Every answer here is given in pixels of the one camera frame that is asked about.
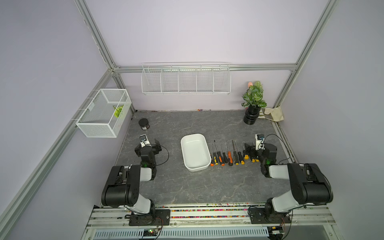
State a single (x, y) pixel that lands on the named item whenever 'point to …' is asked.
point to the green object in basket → (118, 110)
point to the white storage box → (196, 152)
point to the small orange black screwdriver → (220, 157)
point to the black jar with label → (144, 124)
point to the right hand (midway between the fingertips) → (252, 141)
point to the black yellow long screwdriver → (253, 160)
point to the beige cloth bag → (275, 114)
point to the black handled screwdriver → (225, 158)
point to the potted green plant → (252, 100)
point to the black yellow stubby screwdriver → (241, 160)
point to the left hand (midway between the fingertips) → (148, 141)
